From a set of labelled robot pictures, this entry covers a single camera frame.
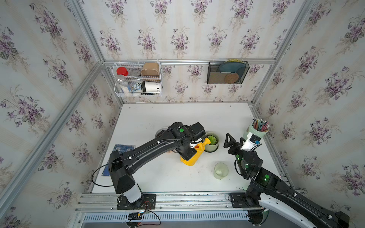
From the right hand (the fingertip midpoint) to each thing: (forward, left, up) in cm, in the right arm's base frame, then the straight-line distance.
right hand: (234, 136), depth 72 cm
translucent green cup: (-10, +4, -23) cm, 25 cm away
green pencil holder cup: (+12, -15, -11) cm, 22 cm away
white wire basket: (+39, +58, +7) cm, 71 cm away
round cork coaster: (+44, -5, +5) cm, 44 cm away
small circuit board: (-33, +51, -25) cm, 66 cm away
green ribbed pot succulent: (+7, +7, -15) cm, 18 cm away
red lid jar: (+42, +68, +11) cm, 81 cm away
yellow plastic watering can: (-6, +18, -3) cm, 20 cm away
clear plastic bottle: (+31, +65, +10) cm, 73 cm away
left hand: (-9, +23, -6) cm, 26 cm away
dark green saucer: (+2, +7, -22) cm, 23 cm away
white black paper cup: (+34, +49, +5) cm, 60 cm away
